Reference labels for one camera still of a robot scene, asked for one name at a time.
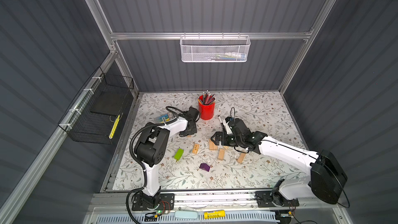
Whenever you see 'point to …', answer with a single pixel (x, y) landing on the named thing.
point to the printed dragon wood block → (195, 149)
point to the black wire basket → (95, 115)
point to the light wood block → (225, 146)
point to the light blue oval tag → (186, 214)
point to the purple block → (204, 166)
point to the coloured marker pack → (165, 118)
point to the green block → (178, 154)
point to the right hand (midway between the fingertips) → (218, 140)
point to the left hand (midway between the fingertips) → (190, 131)
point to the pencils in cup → (207, 98)
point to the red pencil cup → (206, 112)
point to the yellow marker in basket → (114, 127)
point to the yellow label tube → (216, 214)
